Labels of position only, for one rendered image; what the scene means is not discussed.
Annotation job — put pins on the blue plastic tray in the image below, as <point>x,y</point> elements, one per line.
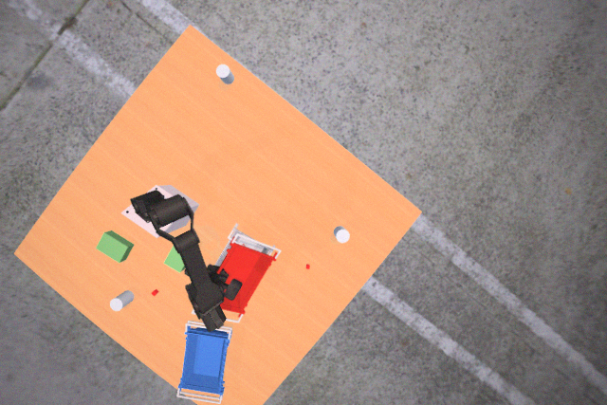
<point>216,333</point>

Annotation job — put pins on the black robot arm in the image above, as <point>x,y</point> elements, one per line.
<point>203,292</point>

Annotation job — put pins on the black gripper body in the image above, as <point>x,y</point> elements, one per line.
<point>232,288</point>

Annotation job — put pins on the green rectangular block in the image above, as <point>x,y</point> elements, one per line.
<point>174,260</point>
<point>114,246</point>

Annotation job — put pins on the grey cylinder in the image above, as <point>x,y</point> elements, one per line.
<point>224,74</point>
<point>342,234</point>
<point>122,300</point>

